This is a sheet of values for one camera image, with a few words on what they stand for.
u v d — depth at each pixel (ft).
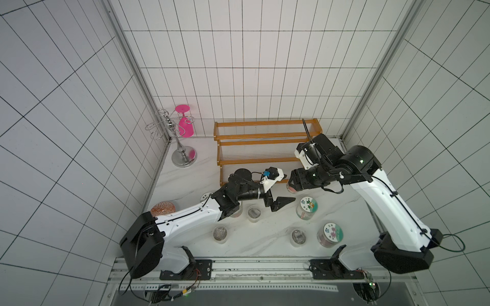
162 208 2.86
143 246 1.33
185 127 3.36
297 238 2.49
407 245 1.23
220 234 2.50
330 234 2.44
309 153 1.58
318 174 1.65
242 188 1.87
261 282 2.33
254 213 2.72
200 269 2.38
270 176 1.87
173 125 2.94
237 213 2.77
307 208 2.67
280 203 1.92
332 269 2.13
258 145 3.12
